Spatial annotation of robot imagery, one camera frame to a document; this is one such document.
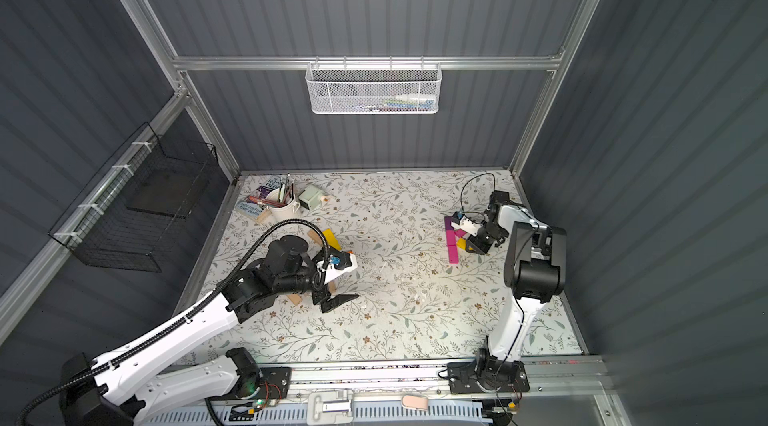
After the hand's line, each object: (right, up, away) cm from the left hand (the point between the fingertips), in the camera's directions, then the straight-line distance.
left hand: (352, 278), depth 71 cm
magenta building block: (+33, +8, +31) cm, 46 cm away
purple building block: (+29, +11, +34) cm, 46 cm away
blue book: (-41, +17, +37) cm, 58 cm away
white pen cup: (-26, +15, +27) cm, 40 cm away
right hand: (+39, +4, +28) cm, 48 cm away
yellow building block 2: (-11, +5, +31) cm, 33 cm away
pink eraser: (+15, -29, -1) cm, 32 cm away
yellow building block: (+33, +4, +28) cm, 43 cm away
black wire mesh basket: (-55, +16, +2) cm, 57 cm away
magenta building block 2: (+30, +2, +28) cm, 41 cm away
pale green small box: (-19, +19, +35) cm, 44 cm away
